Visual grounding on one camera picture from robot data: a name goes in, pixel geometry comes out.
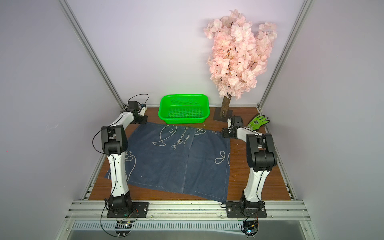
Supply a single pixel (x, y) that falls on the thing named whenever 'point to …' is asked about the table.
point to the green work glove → (258, 122)
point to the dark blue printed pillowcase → (191, 160)
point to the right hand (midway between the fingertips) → (229, 130)
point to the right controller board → (250, 228)
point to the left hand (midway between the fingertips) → (145, 118)
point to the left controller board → (123, 228)
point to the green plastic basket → (184, 108)
